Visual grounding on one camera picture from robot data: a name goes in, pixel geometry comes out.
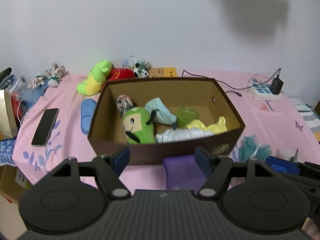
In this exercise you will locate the white power strip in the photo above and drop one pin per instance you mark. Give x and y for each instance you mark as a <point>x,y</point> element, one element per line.
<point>262,92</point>

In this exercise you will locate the yellow cloth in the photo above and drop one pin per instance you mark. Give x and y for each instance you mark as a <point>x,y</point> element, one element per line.
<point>216,128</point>

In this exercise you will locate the beige paper bag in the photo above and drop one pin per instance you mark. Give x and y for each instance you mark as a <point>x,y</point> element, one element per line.
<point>8,127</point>

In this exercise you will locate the green knitted cloth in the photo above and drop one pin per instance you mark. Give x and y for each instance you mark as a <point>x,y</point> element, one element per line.
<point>184,116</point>

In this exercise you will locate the red plush toy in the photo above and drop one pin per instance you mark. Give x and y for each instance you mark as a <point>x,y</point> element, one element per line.
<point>120,74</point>

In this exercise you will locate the purple tissue pack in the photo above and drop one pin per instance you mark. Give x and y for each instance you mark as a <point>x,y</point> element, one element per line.
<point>182,173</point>

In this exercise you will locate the white rabbit plush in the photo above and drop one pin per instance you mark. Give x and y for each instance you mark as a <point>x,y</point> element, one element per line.
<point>55,74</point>
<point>38,81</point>

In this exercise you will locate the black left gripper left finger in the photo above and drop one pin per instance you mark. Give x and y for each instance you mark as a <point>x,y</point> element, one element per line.
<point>108,169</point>

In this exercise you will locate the green yellow dinosaur plush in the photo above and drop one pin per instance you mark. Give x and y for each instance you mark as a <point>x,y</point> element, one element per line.
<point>96,78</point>

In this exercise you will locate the green pea plush toy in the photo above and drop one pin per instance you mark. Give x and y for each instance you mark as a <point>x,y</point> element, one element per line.
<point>138,126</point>

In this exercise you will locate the light blue cloth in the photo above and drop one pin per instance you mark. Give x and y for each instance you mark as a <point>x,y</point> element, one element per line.
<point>163,115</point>

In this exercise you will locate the black power adapter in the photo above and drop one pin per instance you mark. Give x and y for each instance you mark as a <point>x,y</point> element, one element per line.
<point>276,86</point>

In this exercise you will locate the brown cardboard box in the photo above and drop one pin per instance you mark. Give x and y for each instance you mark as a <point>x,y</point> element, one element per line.
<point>106,134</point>

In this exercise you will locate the black smartphone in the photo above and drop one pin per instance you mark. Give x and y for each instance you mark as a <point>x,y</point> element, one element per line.
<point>45,127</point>

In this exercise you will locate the white fluffy towel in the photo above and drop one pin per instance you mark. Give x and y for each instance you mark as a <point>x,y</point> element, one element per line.
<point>174,135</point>

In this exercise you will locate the blue glasses case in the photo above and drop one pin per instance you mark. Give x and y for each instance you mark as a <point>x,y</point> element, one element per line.
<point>87,109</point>

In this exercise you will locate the white green panda plush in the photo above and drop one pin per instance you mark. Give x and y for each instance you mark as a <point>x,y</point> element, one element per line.
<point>140,67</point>

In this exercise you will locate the grey striped sock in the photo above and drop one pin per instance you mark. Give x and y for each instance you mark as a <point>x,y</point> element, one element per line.
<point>123,104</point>

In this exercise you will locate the black tablet stand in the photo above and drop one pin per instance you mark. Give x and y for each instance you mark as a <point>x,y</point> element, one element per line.
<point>294,158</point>

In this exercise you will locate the yellow cardboard box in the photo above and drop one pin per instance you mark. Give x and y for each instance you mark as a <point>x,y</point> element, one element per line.
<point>163,72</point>

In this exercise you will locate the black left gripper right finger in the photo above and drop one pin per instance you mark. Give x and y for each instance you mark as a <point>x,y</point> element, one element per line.
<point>217,171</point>

